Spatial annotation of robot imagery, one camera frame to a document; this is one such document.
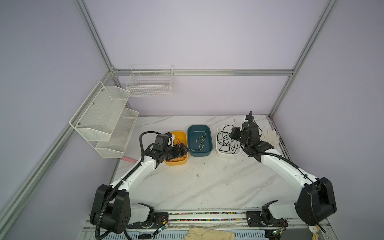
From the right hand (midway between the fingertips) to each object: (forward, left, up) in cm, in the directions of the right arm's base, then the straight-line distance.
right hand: (230, 127), depth 83 cm
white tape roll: (-45, -37, -23) cm, 63 cm away
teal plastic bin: (+3, +18, -17) cm, 25 cm away
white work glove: (+12, -34, -24) cm, 44 cm away
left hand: (-11, +27, -9) cm, 31 cm away
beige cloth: (-48, +17, -23) cm, 55 cm away
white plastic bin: (+13, +4, -16) cm, 21 cm away
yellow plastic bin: (+9, +32, -22) cm, 39 cm away
